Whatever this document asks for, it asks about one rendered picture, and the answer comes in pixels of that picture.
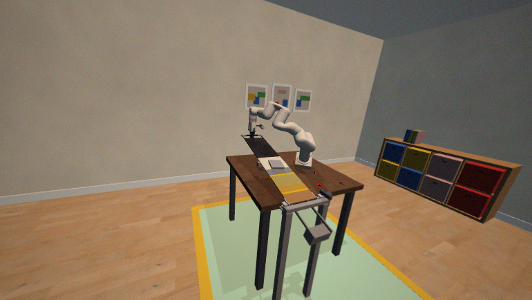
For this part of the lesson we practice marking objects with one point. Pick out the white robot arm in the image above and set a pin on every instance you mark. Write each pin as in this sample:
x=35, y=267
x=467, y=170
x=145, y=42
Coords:
x=303, y=139

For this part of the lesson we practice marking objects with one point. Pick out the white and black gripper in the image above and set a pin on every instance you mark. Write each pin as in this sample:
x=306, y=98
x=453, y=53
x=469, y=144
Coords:
x=252, y=128

